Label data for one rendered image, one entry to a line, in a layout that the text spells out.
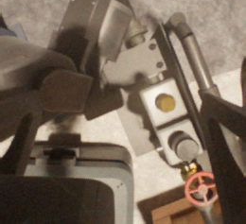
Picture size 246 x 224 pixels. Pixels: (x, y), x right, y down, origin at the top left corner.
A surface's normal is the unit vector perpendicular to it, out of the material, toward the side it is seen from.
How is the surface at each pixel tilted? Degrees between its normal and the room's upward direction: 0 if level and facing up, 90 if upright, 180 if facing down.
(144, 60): 0
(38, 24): 0
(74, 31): 29
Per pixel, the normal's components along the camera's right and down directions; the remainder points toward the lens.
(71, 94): 0.82, 0.35
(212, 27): -0.02, 0.11
